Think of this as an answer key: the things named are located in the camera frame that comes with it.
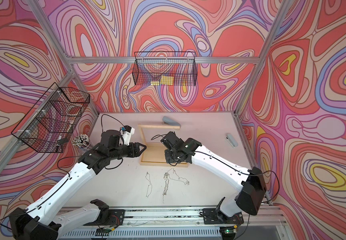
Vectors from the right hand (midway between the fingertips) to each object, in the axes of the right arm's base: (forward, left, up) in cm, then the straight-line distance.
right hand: (172, 160), depth 77 cm
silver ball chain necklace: (-4, +1, -16) cm, 16 cm away
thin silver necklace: (-8, +14, -16) cm, 23 cm away
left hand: (+4, +14, +7) cm, 16 cm away
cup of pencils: (+12, +50, +3) cm, 52 cm away
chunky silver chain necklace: (-3, +4, -15) cm, 16 cm away
